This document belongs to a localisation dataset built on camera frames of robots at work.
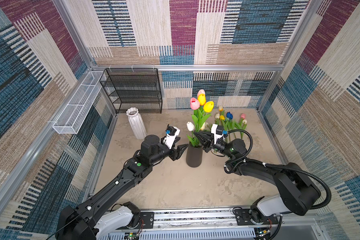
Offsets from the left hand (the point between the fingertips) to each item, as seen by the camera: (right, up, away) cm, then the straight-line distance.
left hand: (184, 139), depth 71 cm
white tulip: (+3, +6, -1) cm, 7 cm away
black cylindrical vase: (+6, -11, +17) cm, 22 cm away
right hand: (+5, +3, 0) cm, 6 cm away
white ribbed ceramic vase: (-28, +6, +21) cm, 35 cm away
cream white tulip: (+9, +6, -2) cm, 11 cm away
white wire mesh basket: (-53, +10, 0) cm, 54 cm away
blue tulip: (+35, +13, +40) cm, 55 cm away
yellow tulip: (+29, +20, +47) cm, 59 cm away
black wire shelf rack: (-39, +33, +37) cm, 63 cm away
